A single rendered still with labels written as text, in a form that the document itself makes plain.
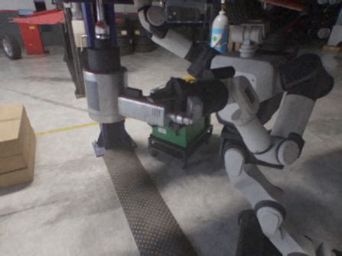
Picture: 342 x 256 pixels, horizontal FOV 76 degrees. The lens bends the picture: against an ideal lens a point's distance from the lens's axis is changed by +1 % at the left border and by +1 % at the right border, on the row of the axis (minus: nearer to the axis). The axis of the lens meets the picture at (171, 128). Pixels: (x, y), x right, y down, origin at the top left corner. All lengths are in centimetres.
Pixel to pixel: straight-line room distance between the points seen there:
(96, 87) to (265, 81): 57
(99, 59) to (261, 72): 55
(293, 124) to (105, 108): 56
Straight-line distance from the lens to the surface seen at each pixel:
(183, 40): 101
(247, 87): 61
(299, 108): 79
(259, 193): 118
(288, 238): 137
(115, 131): 269
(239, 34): 90
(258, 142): 68
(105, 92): 48
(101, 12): 49
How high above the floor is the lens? 142
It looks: 29 degrees down
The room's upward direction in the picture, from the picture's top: 2 degrees clockwise
